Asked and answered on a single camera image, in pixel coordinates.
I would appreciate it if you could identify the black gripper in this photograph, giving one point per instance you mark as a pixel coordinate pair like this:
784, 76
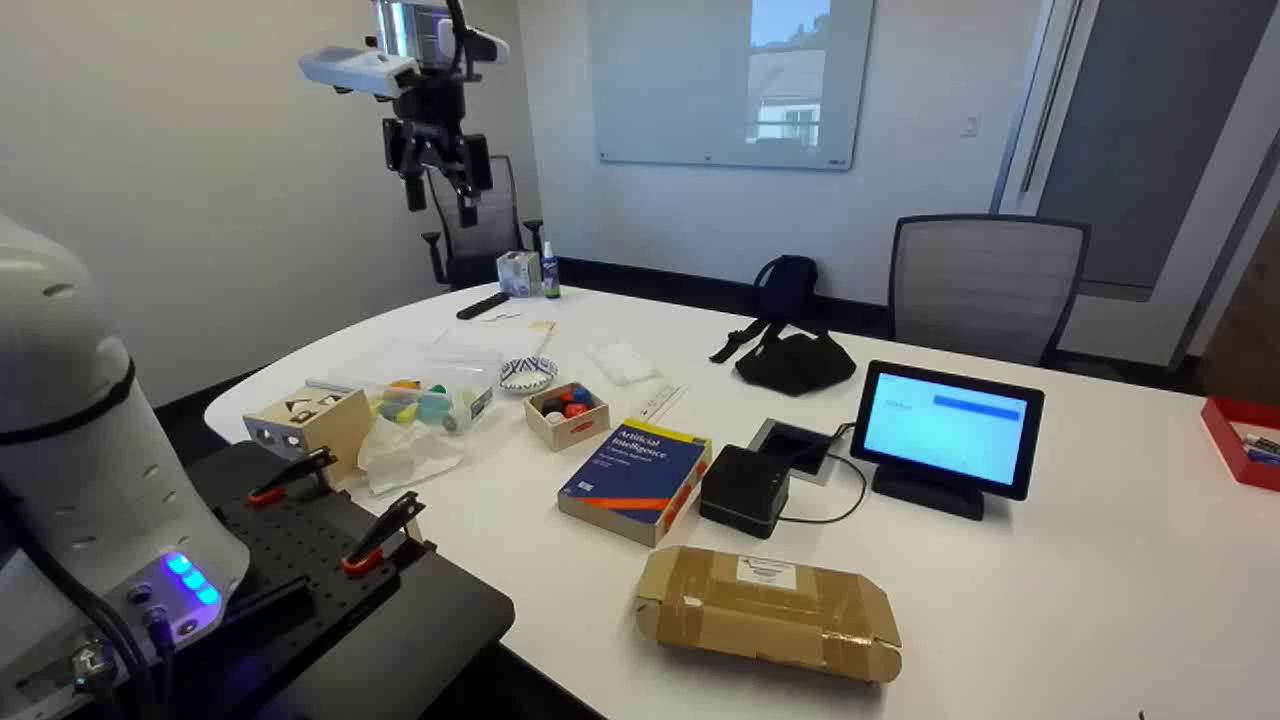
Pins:
424, 131

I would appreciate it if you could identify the brown cardboard box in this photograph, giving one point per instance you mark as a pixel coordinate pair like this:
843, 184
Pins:
769, 609

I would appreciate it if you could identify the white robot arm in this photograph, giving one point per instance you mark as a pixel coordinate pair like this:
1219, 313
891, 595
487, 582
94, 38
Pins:
94, 488

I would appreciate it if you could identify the small white box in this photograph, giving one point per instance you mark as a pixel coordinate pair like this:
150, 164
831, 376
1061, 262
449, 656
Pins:
517, 275

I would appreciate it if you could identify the wooden shape sorter box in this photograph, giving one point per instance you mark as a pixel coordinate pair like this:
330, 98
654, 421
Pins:
319, 418

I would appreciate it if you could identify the small black box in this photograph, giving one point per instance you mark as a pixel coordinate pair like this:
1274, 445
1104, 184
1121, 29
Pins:
745, 488

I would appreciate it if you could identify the red box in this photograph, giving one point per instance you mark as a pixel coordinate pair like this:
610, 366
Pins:
1244, 438

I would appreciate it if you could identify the black office chair left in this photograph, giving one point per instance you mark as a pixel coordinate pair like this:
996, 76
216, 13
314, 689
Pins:
464, 252

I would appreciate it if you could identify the black marker remote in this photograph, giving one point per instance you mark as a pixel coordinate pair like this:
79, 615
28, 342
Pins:
481, 307

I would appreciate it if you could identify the clear bag of toys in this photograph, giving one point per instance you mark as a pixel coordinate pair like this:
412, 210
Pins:
424, 413

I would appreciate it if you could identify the wooden tray with blocks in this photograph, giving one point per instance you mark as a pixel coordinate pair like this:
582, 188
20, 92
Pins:
564, 413

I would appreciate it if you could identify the black clamp with red tips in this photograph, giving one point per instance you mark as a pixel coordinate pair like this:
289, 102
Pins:
284, 476

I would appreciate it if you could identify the blue and orange book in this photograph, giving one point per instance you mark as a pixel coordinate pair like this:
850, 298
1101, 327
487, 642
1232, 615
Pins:
638, 483

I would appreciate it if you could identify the black mounting plate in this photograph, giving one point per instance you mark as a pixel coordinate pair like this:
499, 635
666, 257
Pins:
294, 638

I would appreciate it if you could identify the black table power socket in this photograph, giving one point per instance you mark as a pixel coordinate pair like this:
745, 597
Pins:
791, 445

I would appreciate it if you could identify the black tablet display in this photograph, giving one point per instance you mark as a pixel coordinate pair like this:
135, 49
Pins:
945, 442

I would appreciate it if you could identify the grey mesh office chair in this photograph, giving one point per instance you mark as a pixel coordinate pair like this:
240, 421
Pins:
989, 286

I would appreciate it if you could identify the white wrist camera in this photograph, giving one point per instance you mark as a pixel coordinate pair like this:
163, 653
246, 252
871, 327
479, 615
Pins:
357, 68

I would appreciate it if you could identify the wall whiteboard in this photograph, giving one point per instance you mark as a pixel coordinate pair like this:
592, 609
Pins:
728, 81

